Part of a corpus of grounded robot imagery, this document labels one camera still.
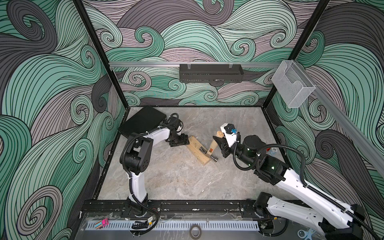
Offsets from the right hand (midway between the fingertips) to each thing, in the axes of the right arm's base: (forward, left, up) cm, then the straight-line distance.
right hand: (214, 136), depth 66 cm
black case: (+33, +43, -26) cm, 60 cm away
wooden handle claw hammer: (0, 0, -9) cm, 9 cm away
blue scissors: (-34, -42, -30) cm, 62 cm away
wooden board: (+11, +8, -27) cm, 30 cm away
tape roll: (-33, +11, -28) cm, 45 cm away
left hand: (+14, +15, -27) cm, 34 cm away
